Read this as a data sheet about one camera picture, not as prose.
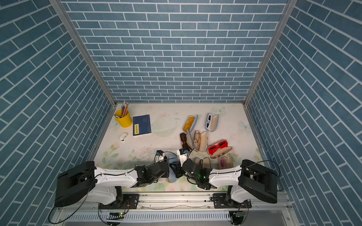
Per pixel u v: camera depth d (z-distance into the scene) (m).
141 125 1.05
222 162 0.85
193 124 1.00
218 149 0.92
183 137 0.99
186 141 0.94
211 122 1.05
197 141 0.96
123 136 0.97
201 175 0.64
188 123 1.07
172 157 0.85
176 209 0.72
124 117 0.99
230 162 0.87
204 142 0.99
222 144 0.92
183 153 0.72
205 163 0.88
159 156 0.76
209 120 1.06
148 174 0.64
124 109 0.98
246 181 0.44
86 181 0.48
